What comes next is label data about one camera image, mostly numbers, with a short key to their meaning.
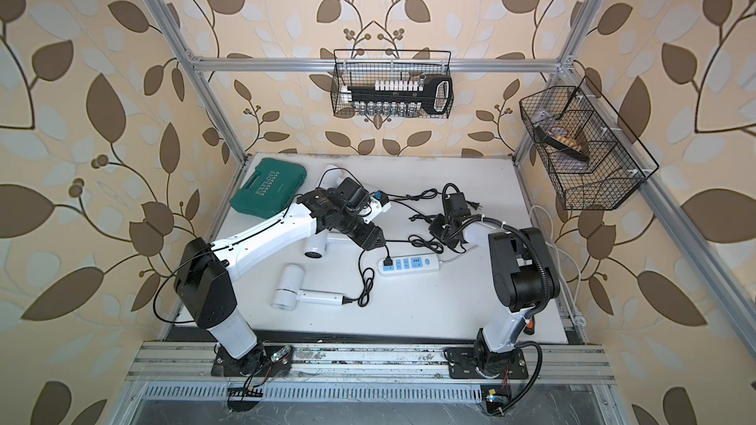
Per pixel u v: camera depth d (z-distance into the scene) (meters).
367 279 0.87
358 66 0.91
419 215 1.01
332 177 1.09
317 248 0.89
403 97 0.85
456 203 0.79
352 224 0.69
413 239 0.96
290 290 0.82
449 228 0.73
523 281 0.48
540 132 0.77
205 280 0.44
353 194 0.66
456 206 0.79
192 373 0.74
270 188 1.05
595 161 0.73
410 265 0.89
